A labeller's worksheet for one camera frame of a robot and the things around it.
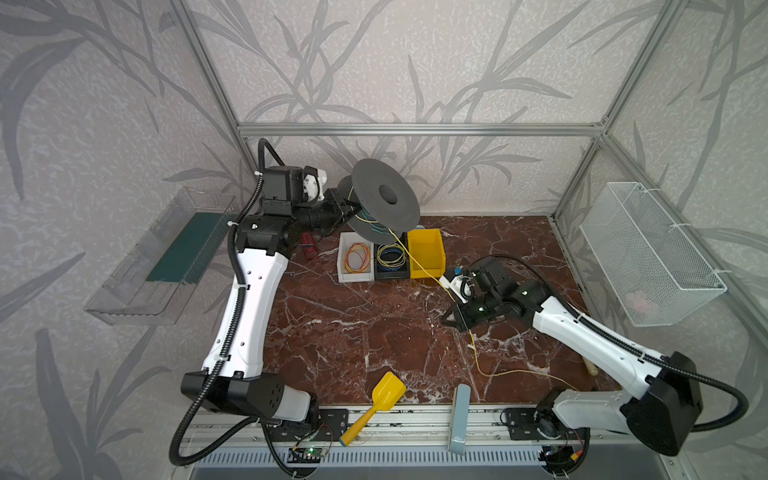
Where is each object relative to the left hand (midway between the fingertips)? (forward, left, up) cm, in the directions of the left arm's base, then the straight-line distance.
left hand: (365, 195), depth 65 cm
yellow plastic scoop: (-32, -5, -42) cm, 53 cm away
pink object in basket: (-13, -67, -21) cm, 72 cm away
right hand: (-15, -19, -26) cm, 35 cm away
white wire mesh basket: (-15, -61, -7) cm, 63 cm away
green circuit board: (-44, +12, -42) cm, 62 cm away
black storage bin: (+5, -8, -39) cm, 41 cm away
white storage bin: (+11, +8, -40) cm, 42 cm away
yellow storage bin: (+19, -18, -43) cm, 50 cm away
